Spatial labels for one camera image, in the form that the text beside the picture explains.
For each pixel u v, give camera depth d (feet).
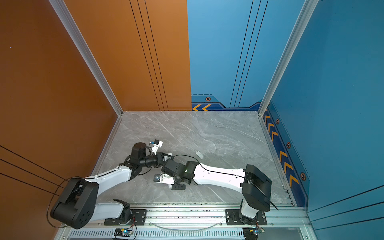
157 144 2.64
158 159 2.44
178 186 2.20
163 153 2.55
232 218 2.38
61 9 2.30
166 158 2.61
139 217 2.43
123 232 2.32
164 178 2.15
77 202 1.39
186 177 1.73
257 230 2.29
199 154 3.14
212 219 2.44
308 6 2.30
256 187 1.34
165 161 2.55
